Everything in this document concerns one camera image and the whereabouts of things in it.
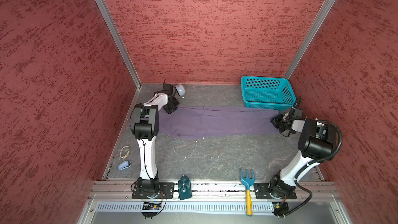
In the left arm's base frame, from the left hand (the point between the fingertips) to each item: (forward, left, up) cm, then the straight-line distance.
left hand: (177, 109), depth 105 cm
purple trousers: (-10, -12, +1) cm, 16 cm away
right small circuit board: (-55, -56, -2) cm, 79 cm away
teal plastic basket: (+17, -68, 0) cm, 70 cm away
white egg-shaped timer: (+13, -2, +6) cm, 15 cm away
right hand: (-8, -62, 0) cm, 63 cm away
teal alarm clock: (-49, -11, +9) cm, 51 cm away
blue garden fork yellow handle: (-45, -41, +2) cm, 61 cm away
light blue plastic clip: (-38, +22, +2) cm, 44 cm away
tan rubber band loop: (-32, +25, 0) cm, 41 cm away
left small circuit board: (-55, +7, -4) cm, 55 cm away
